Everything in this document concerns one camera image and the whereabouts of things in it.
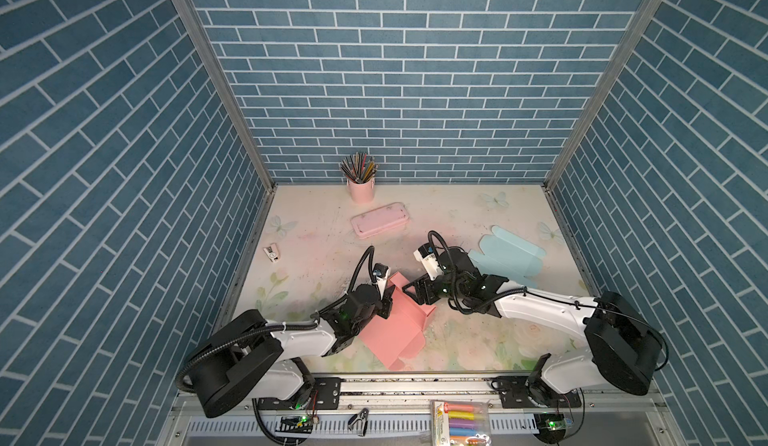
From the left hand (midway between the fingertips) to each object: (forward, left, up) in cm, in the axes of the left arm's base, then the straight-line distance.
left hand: (392, 286), depth 86 cm
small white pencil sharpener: (+15, +40, -5) cm, 43 cm away
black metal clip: (-30, +7, -5) cm, 32 cm away
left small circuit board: (-32, +23, -8) cm, 40 cm away
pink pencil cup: (+40, +11, -2) cm, 41 cm away
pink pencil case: (+29, +4, -5) cm, 30 cm away
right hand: (-1, -4, +5) cm, 6 cm away
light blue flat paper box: (+13, -40, -6) cm, 43 cm away
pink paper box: (-11, -3, -6) cm, 13 cm away
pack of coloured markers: (-33, -16, -4) cm, 36 cm away
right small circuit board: (-34, -38, -6) cm, 51 cm away
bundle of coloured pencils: (+46, +12, +6) cm, 47 cm away
